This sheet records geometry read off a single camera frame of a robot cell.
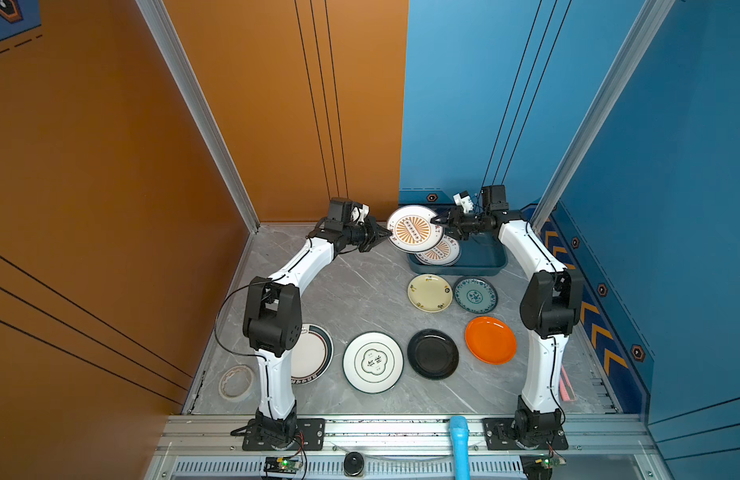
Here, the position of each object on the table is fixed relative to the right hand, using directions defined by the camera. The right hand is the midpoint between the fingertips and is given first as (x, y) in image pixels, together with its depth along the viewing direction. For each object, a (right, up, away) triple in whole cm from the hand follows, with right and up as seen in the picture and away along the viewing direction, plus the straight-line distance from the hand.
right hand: (433, 224), depth 91 cm
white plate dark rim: (-37, -40, -2) cm, 55 cm away
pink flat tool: (+33, -46, -12) cm, 58 cm away
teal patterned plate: (+16, -23, +8) cm, 29 cm away
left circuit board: (-40, -59, -20) cm, 74 cm away
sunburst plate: (-7, -2, -1) cm, 7 cm away
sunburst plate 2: (+8, -9, +18) cm, 21 cm away
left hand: (-12, -2, -3) cm, 12 cm away
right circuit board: (+24, -58, -21) cm, 66 cm away
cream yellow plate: (+1, -23, +9) cm, 24 cm away
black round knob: (-22, -53, -29) cm, 64 cm away
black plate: (-1, -39, -3) cm, 39 cm away
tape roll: (-56, -45, -9) cm, 73 cm away
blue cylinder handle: (+3, -53, -20) cm, 57 cm away
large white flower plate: (-18, -40, -6) cm, 45 cm away
